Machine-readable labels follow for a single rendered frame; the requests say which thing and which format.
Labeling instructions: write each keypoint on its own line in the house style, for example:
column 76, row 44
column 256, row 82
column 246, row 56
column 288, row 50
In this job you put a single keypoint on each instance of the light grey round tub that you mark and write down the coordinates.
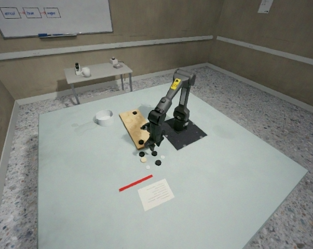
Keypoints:
column 105, row 118

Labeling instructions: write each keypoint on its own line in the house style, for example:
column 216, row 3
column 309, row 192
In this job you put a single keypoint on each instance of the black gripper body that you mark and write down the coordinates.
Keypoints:
column 154, row 138

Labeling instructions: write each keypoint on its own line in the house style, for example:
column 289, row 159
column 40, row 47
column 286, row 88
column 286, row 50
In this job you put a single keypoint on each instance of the white paper sheet with printed lines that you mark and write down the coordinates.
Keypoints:
column 155, row 194

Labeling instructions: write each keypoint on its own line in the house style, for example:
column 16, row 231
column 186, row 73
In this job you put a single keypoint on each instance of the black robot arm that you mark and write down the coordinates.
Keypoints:
column 181, row 80

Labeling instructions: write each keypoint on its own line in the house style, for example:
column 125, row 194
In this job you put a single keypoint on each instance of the tan tray with round pockets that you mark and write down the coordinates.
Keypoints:
column 133, row 123

